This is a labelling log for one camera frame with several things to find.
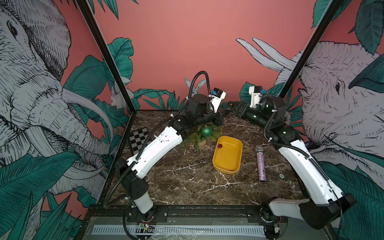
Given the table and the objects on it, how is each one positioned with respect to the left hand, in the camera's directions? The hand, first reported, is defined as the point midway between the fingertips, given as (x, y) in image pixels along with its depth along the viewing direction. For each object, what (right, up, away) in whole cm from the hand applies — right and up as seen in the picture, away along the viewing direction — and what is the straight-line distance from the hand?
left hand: (230, 110), depth 64 cm
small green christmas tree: (-15, -17, +34) cm, 41 cm away
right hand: (-1, +4, -1) cm, 4 cm away
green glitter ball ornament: (-10, -10, +7) cm, 16 cm away
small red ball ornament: (+1, -21, +34) cm, 40 cm away
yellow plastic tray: (+5, -26, +31) cm, 41 cm away
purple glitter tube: (+25, -30, +26) cm, 47 cm away
